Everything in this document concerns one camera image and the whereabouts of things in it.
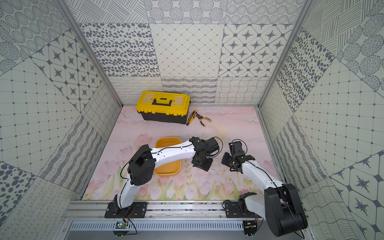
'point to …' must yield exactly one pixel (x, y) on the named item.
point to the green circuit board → (121, 225)
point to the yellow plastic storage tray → (172, 168)
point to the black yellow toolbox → (163, 106)
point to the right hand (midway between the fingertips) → (225, 161)
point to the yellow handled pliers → (194, 114)
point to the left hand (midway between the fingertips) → (209, 166)
